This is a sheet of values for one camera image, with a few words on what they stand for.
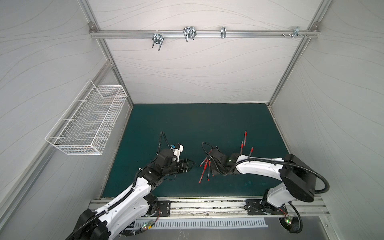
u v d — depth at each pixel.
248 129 1.12
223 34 0.78
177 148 0.74
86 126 0.69
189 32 0.77
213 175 0.84
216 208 0.75
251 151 0.94
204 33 0.76
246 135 1.01
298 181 0.44
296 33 0.77
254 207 0.73
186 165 0.70
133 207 0.57
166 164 0.63
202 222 0.70
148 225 0.69
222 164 0.66
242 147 0.96
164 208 0.73
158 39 0.80
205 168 0.86
